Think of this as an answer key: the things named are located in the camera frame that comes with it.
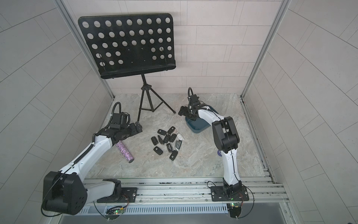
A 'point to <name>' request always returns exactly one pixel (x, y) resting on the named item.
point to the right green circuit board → (235, 209)
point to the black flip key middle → (167, 138)
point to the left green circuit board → (113, 213)
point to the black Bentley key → (169, 147)
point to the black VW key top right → (171, 129)
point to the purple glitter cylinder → (125, 151)
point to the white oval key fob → (180, 136)
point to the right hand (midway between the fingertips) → (183, 113)
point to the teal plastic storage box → (196, 126)
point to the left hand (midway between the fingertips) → (139, 127)
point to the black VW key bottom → (173, 155)
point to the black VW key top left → (161, 132)
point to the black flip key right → (173, 137)
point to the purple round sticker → (218, 153)
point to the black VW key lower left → (157, 150)
